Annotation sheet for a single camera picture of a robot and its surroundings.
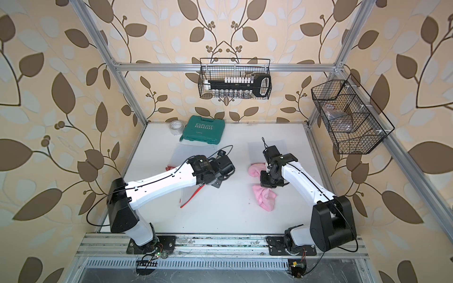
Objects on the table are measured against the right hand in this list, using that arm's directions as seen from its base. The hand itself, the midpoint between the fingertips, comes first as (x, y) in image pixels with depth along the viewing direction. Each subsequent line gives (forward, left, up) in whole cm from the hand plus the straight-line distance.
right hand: (266, 184), depth 84 cm
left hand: (+2, +24, +8) cm, 26 cm away
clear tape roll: (+48, +53, -7) cm, 72 cm away
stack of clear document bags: (+27, +45, -6) cm, 53 cm away
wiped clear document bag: (+27, +1, -8) cm, 28 cm away
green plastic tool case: (+41, +33, -3) cm, 53 cm away
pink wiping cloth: (-6, +1, +1) cm, 6 cm away
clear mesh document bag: (-3, +37, 0) cm, 37 cm away
